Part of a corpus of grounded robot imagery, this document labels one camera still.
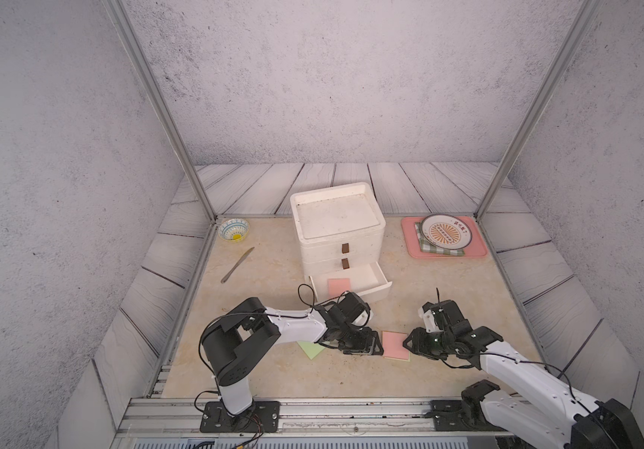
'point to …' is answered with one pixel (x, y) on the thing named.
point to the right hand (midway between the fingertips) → (409, 345)
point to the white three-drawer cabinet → (340, 227)
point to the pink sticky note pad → (392, 345)
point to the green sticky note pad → (310, 348)
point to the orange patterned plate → (446, 231)
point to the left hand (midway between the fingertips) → (381, 357)
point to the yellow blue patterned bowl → (234, 229)
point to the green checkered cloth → (430, 248)
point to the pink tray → (475, 248)
